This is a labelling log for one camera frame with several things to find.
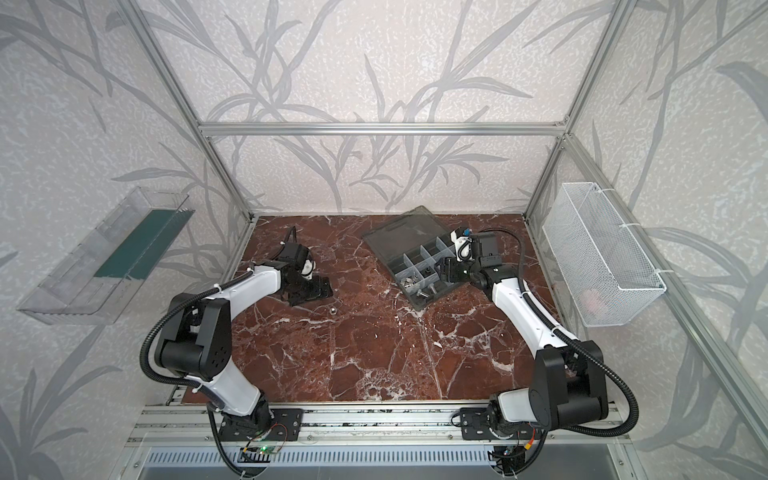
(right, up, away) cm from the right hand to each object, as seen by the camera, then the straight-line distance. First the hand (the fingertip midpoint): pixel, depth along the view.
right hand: (446, 256), depth 87 cm
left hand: (-37, -10, +7) cm, 39 cm away
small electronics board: (-48, -48, -15) cm, 69 cm away
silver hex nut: (-35, -18, +6) cm, 40 cm away
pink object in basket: (+35, -11, -13) cm, 39 cm away
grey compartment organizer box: (-9, +4, +23) cm, 25 cm away
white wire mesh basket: (+30, -2, -26) cm, 39 cm away
